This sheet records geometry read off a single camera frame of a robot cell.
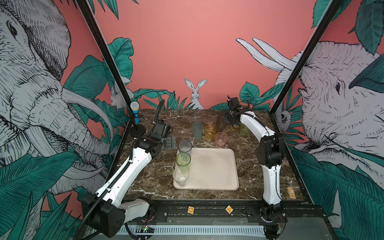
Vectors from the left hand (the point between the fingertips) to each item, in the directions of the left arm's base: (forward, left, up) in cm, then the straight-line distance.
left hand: (165, 139), depth 79 cm
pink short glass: (+11, -35, -18) cm, 40 cm away
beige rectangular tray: (-9, -26, -22) cm, 36 cm away
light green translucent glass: (-6, -9, -13) cm, 17 cm away
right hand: (+21, -38, -7) cm, 44 cm away
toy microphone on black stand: (+22, +25, -19) cm, 38 cm away
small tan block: (-26, -68, -18) cm, 75 cm away
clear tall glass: (-14, -7, -15) cm, 22 cm away
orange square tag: (-31, -13, -19) cm, 39 cm away
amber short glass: (+18, -28, -18) cm, 38 cm away
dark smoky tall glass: (+17, -34, -9) cm, 39 cm away
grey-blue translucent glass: (+4, -10, -14) cm, 18 cm away
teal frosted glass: (+20, -19, -18) cm, 33 cm away
